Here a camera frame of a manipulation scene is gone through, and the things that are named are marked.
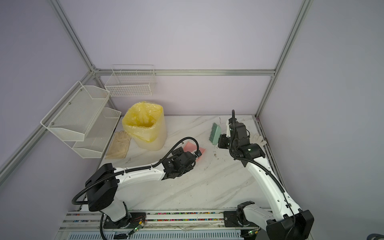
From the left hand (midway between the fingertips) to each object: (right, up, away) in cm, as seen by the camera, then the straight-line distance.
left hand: (181, 155), depth 85 cm
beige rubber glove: (-45, +2, +16) cm, 48 cm away
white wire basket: (-36, +47, +11) cm, 60 cm away
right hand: (+20, +11, -9) cm, 25 cm away
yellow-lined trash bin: (-27, +19, +19) cm, 39 cm away
